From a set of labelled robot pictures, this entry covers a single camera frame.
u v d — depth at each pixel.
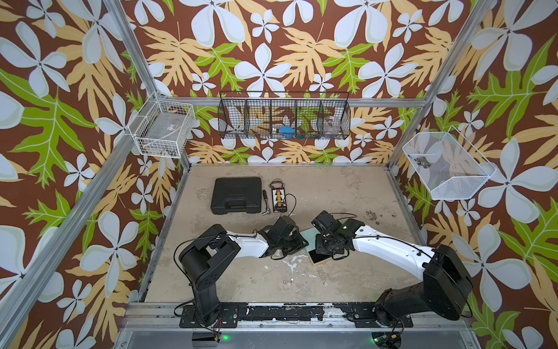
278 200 1.04
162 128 0.85
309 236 0.88
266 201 1.05
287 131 0.95
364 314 0.75
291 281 0.82
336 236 0.60
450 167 0.82
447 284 0.42
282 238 0.72
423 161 0.86
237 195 0.99
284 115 0.98
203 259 0.48
